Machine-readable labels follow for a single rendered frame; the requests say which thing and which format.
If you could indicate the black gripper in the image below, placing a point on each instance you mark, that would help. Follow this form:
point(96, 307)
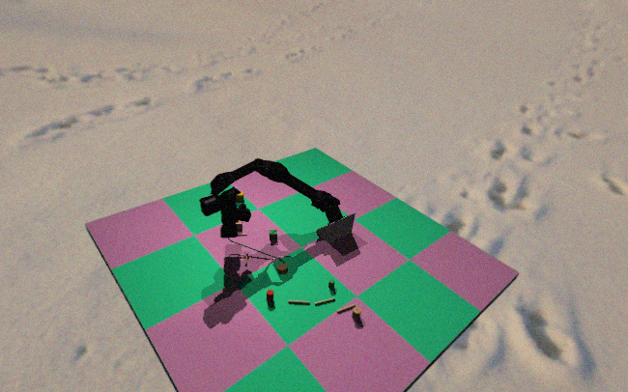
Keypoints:
point(229, 229)

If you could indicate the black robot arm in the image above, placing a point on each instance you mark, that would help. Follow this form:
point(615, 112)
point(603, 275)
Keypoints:
point(274, 171)

